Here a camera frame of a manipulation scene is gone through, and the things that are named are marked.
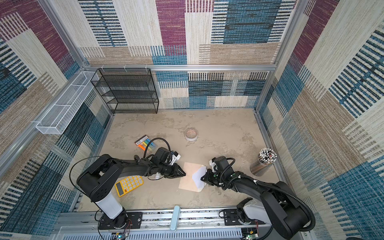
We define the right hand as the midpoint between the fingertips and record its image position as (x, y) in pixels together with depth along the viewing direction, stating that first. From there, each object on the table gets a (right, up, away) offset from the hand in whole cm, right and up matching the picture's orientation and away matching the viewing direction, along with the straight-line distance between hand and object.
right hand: (201, 181), depth 84 cm
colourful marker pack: (-38, +19, +16) cm, 46 cm away
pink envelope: (-8, -1, +1) cm, 8 cm away
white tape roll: (-6, +24, +21) cm, 33 cm away
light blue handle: (-13, -13, -13) cm, 22 cm away
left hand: (-10, +3, +2) cm, 10 cm away
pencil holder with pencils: (+31, +15, -10) cm, 36 cm away
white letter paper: (-2, +1, +3) cm, 4 cm away
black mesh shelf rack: (-52, +56, +24) cm, 80 cm away
